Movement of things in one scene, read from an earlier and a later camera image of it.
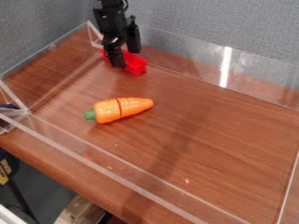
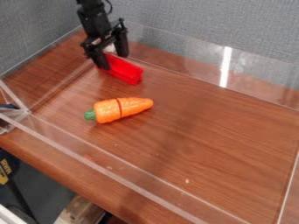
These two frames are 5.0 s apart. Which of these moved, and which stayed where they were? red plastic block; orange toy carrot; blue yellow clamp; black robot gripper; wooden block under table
Moved: black robot gripper; red plastic block
Stayed: blue yellow clamp; orange toy carrot; wooden block under table
